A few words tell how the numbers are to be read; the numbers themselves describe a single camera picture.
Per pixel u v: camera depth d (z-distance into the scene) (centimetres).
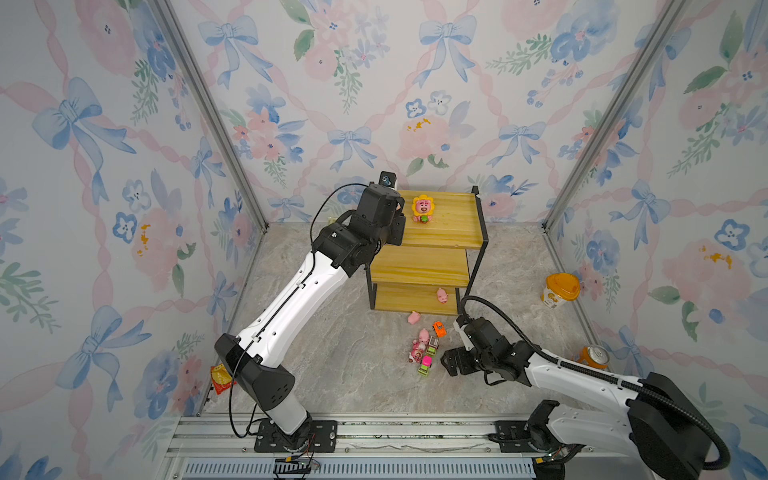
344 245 47
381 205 49
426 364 84
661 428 41
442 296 97
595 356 76
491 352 66
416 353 85
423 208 72
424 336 89
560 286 91
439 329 91
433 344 86
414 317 93
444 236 72
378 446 73
